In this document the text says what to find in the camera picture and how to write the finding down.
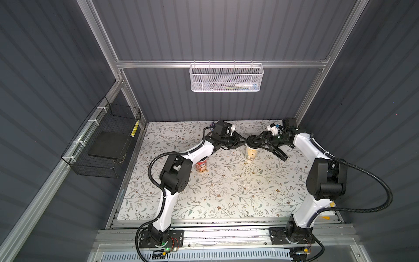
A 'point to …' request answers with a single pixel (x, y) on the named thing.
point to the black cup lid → (252, 142)
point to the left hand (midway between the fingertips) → (252, 145)
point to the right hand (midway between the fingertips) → (260, 143)
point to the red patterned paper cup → (201, 166)
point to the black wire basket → (101, 146)
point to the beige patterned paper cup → (252, 154)
